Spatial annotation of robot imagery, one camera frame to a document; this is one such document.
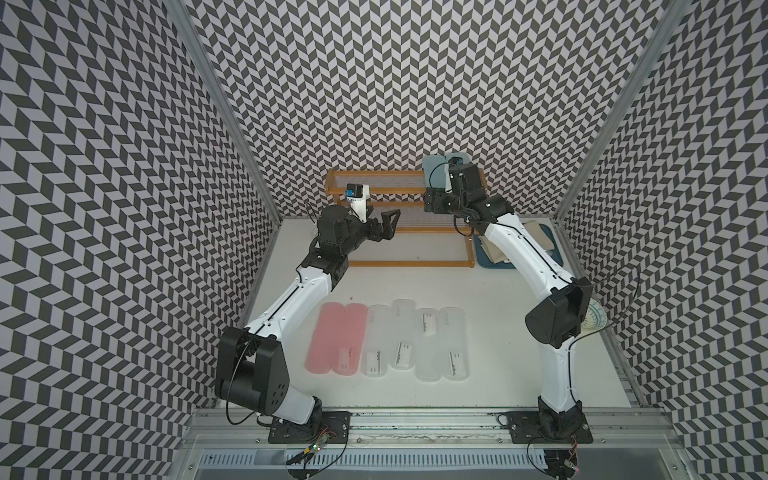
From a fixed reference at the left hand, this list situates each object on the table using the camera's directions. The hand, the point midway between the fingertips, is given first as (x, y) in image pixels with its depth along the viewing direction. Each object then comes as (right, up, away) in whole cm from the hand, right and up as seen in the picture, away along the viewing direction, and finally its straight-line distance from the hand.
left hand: (387, 211), depth 79 cm
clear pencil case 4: (+19, -38, +8) cm, 44 cm away
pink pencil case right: (-11, -41, +4) cm, 42 cm away
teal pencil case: (+25, +20, +20) cm, 38 cm away
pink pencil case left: (-19, -37, +10) cm, 43 cm away
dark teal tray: (+58, -13, +26) cm, 65 cm away
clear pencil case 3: (+12, -39, +8) cm, 41 cm away
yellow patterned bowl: (+62, -31, +10) cm, 71 cm away
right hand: (+15, +4, +7) cm, 17 cm away
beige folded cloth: (+55, -4, +34) cm, 65 cm away
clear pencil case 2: (+4, -37, +10) cm, 38 cm away
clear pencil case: (-3, -42, +4) cm, 42 cm away
